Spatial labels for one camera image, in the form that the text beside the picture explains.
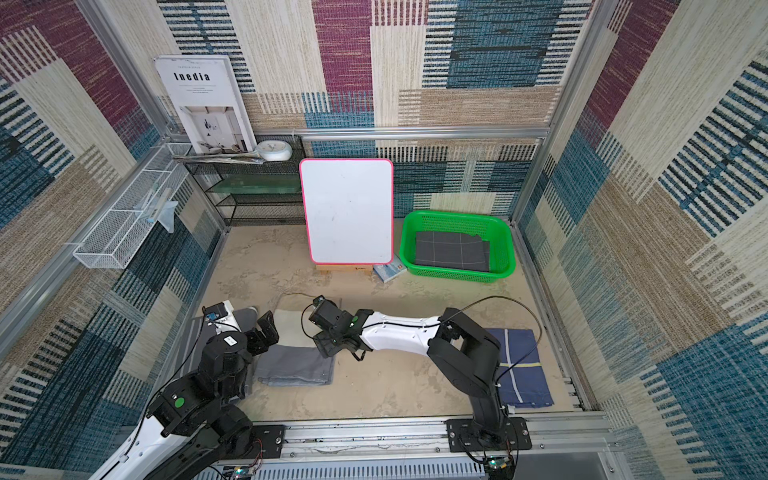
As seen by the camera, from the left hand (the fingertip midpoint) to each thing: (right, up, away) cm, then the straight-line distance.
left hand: (257, 318), depth 74 cm
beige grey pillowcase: (+6, -14, +11) cm, 19 cm away
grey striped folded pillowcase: (-24, -8, +16) cm, 30 cm away
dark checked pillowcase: (+55, +17, +32) cm, 66 cm away
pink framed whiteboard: (+20, +29, +20) cm, 40 cm away
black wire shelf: (-6, +34, +22) cm, 41 cm away
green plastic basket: (+68, +24, +32) cm, 79 cm away
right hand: (+15, -7, +12) cm, 21 cm away
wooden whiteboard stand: (+17, +10, +28) cm, 34 cm away
